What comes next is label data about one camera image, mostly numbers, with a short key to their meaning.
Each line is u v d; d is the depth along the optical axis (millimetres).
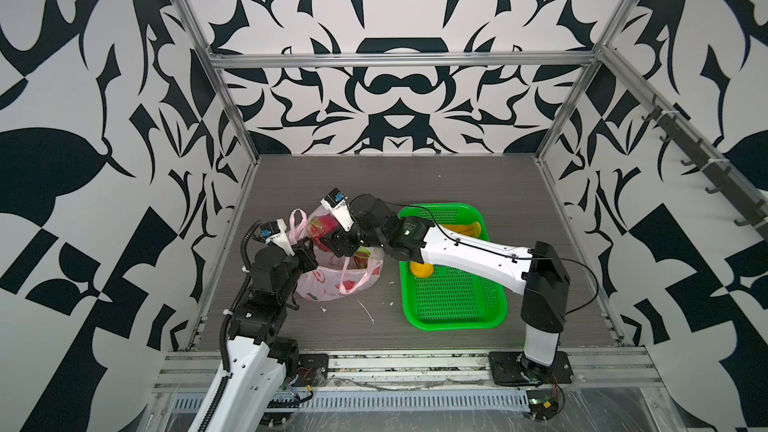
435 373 744
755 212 502
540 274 507
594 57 909
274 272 556
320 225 722
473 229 892
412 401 649
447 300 850
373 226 581
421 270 850
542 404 713
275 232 652
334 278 731
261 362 512
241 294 569
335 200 637
